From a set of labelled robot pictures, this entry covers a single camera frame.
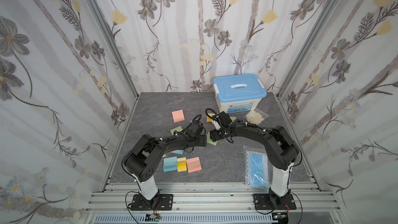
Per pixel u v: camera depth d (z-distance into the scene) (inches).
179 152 35.4
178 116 42.3
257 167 33.0
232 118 42.7
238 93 40.1
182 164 32.6
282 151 19.9
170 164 33.3
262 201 28.8
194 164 33.9
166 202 29.0
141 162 18.3
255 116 41.8
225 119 30.1
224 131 28.2
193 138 28.8
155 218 27.7
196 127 29.4
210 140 36.0
